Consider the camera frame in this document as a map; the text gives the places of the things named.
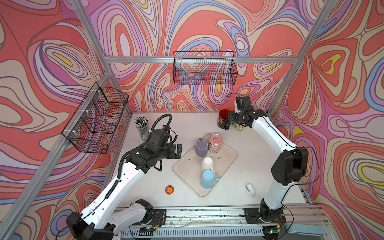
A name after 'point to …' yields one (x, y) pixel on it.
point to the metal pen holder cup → (141, 122)
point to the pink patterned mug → (215, 143)
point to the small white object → (249, 187)
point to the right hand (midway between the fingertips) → (234, 120)
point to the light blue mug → (207, 179)
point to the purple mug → (201, 147)
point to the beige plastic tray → (188, 165)
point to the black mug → (223, 119)
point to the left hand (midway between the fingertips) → (176, 147)
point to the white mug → (207, 162)
